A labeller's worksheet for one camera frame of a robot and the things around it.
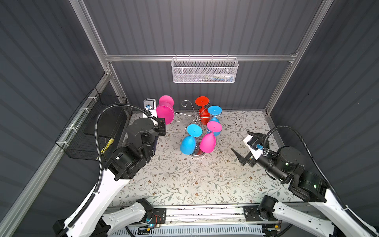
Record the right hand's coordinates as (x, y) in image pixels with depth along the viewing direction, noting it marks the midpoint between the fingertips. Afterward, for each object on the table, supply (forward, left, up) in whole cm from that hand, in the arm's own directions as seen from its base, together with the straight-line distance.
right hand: (245, 139), depth 58 cm
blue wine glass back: (+22, +10, -5) cm, 24 cm away
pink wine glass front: (+8, +14, -16) cm, 22 cm away
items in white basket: (+48, +7, -3) cm, 49 cm away
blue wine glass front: (+6, +24, -14) cm, 28 cm away
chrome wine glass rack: (+7, +18, -21) cm, 28 cm away
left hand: (+6, +36, +8) cm, 37 cm away
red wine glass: (+25, +15, -13) cm, 32 cm away
